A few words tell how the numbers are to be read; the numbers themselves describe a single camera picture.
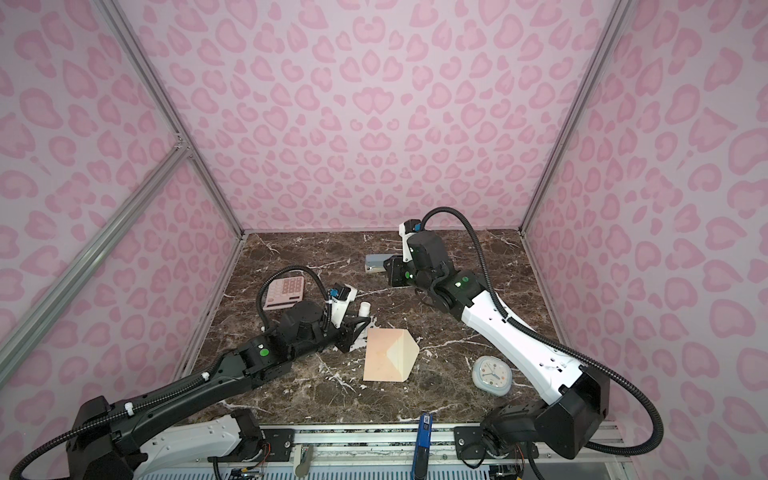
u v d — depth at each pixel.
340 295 0.62
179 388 0.46
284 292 1.01
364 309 0.71
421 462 0.70
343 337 0.64
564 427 1.68
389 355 0.88
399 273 0.64
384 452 0.73
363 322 0.70
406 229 0.65
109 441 0.39
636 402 0.36
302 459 0.70
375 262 1.06
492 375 0.82
